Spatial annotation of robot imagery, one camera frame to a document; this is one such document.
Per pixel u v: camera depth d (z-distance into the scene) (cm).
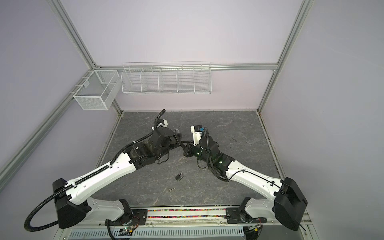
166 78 98
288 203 40
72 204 40
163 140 52
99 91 96
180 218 75
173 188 83
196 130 66
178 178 86
